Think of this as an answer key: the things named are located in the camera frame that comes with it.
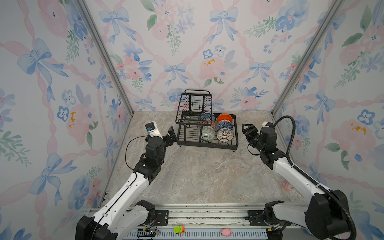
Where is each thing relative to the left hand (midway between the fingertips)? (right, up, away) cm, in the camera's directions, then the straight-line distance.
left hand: (165, 128), depth 75 cm
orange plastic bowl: (+36, +8, +32) cm, 48 cm away
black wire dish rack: (+17, +1, +12) cm, 21 cm away
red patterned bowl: (+28, +2, +29) cm, 40 cm away
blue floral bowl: (+24, +9, +38) cm, 46 cm away
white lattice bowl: (+36, -5, +28) cm, 46 cm away
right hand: (+42, +1, +8) cm, 43 cm away
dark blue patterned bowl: (+35, +3, +32) cm, 47 cm away
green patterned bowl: (+24, -4, +29) cm, 38 cm away
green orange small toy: (+8, -47, -6) cm, 48 cm away
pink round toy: (+29, -49, -5) cm, 57 cm away
